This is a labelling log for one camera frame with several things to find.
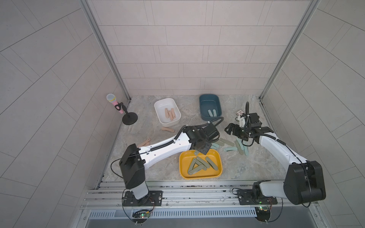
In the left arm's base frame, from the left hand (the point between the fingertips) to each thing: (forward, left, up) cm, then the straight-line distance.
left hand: (205, 146), depth 78 cm
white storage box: (+39, +25, -7) cm, 46 cm away
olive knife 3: (-6, -5, -11) cm, 14 cm away
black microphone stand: (+26, +53, -10) cm, 59 cm away
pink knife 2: (+27, +22, -11) cm, 36 cm away
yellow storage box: (-3, +10, -11) cm, 15 cm away
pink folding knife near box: (+17, +25, -10) cm, 32 cm away
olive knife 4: (-10, +5, -9) cm, 15 cm away
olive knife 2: (-7, +7, -10) cm, 14 cm away
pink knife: (+32, +21, -10) cm, 40 cm away
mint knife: (+31, -7, -10) cm, 33 cm away
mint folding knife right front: (+4, -17, -11) cm, 21 cm away
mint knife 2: (+31, -10, -10) cm, 34 cm away
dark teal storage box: (+38, -7, -9) cm, 39 cm away
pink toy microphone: (+25, +56, +11) cm, 62 cm away
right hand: (+12, -16, -2) cm, 20 cm away
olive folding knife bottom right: (+8, -16, -11) cm, 21 cm away
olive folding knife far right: (+2, -24, -11) cm, 27 cm away
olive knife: (-5, +1, -11) cm, 12 cm away
